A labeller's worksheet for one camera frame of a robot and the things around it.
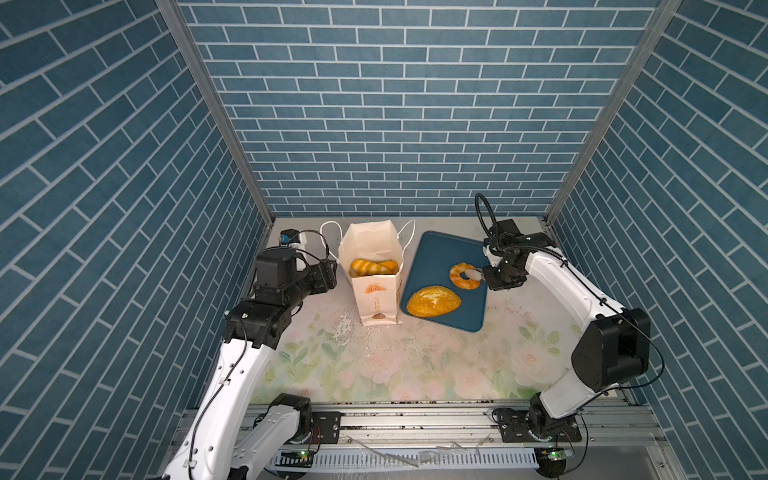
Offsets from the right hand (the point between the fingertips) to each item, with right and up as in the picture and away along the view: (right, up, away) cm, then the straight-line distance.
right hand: (492, 279), depth 86 cm
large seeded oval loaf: (-17, -7, +5) cm, 19 cm away
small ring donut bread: (-8, -2, +10) cm, 13 cm away
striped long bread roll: (-38, +3, +1) cm, 38 cm away
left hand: (-45, +6, -15) cm, 48 cm away
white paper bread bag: (-33, -4, -7) cm, 34 cm away
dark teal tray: (-17, +4, +21) cm, 27 cm away
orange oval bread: (-30, +4, +1) cm, 30 cm away
